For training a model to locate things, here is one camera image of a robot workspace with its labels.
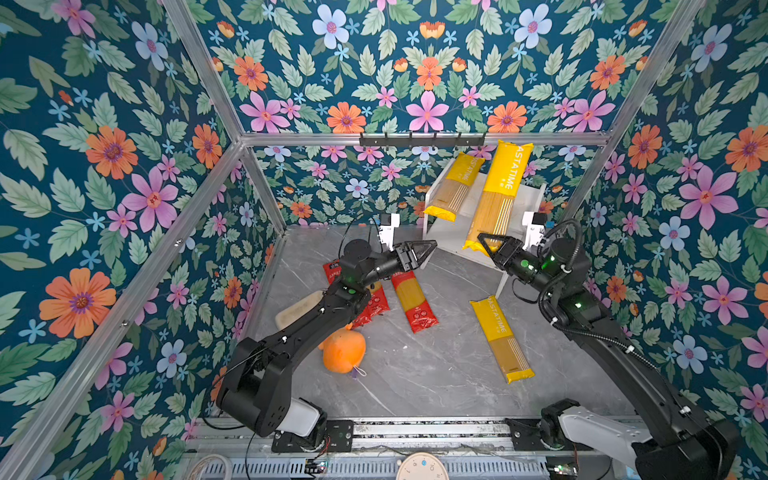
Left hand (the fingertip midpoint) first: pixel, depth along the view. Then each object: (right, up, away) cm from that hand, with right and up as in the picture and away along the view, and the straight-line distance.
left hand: (437, 241), depth 67 cm
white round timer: (-3, -52, +1) cm, 52 cm away
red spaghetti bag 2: (-3, -22, +27) cm, 34 cm away
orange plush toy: (-24, -29, +13) cm, 40 cm away
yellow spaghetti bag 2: (+23, -31, +21) cm, 44 cm away
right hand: (+10, +1, -1) cm, 10 cm away
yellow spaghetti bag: (+8, +18, +17) cm, 26 cm away
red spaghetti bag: (-16, -19, +29) cm, 38 cm away
